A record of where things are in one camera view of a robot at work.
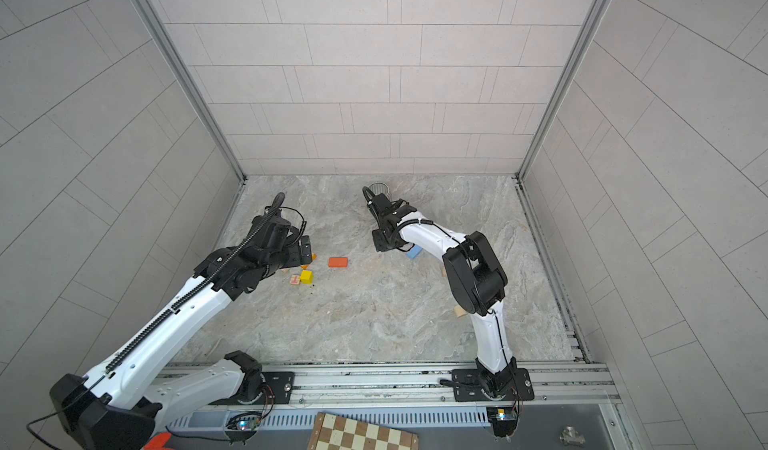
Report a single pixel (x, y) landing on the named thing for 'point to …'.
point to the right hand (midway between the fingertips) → (383, 244)
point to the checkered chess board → (340, 432)
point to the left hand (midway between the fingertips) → (305, 244)
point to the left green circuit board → (248, 423)
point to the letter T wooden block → (295, 280)
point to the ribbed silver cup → (379, 188)
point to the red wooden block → (338, 262)
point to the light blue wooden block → (414, 251)
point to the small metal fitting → (569, 436)
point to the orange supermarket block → (313, 257)
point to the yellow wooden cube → (307, 277)
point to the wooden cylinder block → (460, 311)
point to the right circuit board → (504, 420)
